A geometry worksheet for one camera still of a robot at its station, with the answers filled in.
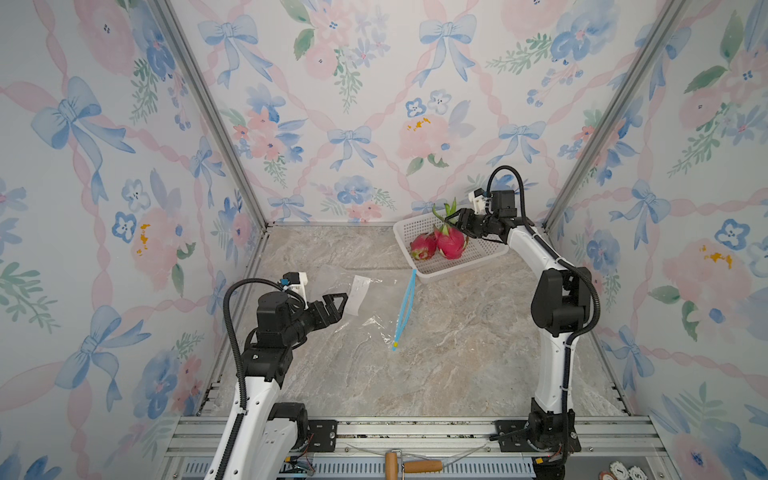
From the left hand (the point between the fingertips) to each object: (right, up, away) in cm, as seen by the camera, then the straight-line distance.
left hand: (336, 299), depth 76 cm
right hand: (+34, +23, +22) cm, 47 cm away
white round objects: (+67, -40, -5) cm, 78 cm away
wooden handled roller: (+19, -38, -7) cm, 43 cm away
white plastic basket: (+30, +7, +31) cm, 44 cm away
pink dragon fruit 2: (+25, +15, +28) cm, 40 cm away
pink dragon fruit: (+34, +17, +23) cm, 44 cm away
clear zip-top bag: (+9, -5, +24) cm, 26 cm away
